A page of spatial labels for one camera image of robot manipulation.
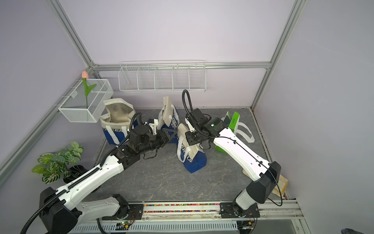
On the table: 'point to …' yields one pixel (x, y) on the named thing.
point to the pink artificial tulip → (87, 89)
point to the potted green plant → (65, 161)
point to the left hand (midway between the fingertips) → (176, 134)
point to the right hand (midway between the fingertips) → (190, 137)
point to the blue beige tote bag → (116, 121)
